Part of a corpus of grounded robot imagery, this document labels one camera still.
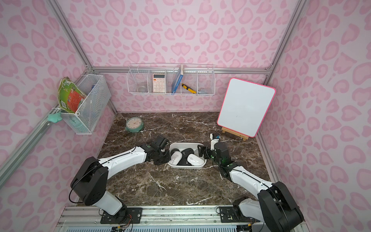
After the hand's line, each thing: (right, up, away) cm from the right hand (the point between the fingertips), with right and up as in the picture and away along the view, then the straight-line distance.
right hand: (203, 144), depth 86 cm
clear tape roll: (-41, +36, +11) cm, 55 cm away
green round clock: (-51, +12, +24) cm, 57 cm away
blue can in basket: (-68, +35, +2) cm, 76 cm away
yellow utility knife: (-8, +35, +12) cm, 38 cm away
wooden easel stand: (+16, +8, +18) cm, 25 cm away
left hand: (-20, -7, +2) cm, 21 cm away
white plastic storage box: (-18, -2, +9) cm, 20 cm away
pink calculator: (-29, +40, +9) cm, 50 cm away
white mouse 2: (-5, -9, +1) cm, 11 cm away
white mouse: (-17, -8, +3) cm, 19 cm away
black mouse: (-11, -6, +7) cm, 14 cm away
